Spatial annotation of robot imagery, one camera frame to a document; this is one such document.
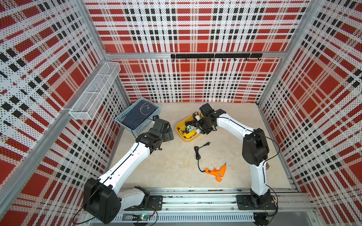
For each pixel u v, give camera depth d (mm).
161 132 615
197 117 970
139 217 693
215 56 884
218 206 733
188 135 975
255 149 535
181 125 1031
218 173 821
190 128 1018
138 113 1063
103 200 383
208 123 720
